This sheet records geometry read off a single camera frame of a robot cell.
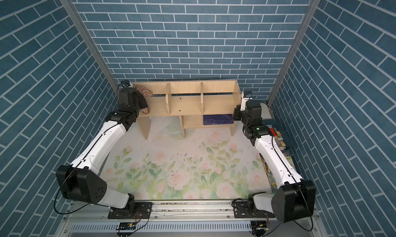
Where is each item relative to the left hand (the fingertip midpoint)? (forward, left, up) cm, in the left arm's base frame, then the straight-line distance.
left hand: (143, 94), depth 80 cm
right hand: (-4, -50, -3) cm, 51 cm away
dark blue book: (-3, -39, -16) cm, 43 cm away
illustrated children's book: (-32, -69, -31) cm, 83 cm away
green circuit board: (-53, +4, -36) cm, 64 cm away
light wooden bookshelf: (+1, -29, -7) cm, 30 cm away
